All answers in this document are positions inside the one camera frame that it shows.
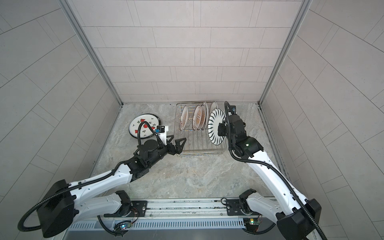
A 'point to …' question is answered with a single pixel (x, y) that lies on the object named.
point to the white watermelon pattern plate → (153, 120)
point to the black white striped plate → (216, 116)
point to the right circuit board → (251, 221)
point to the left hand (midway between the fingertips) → (184, 137)
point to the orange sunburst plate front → (183, 118)
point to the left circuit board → (124, 226)
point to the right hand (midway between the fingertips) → (221, 121)
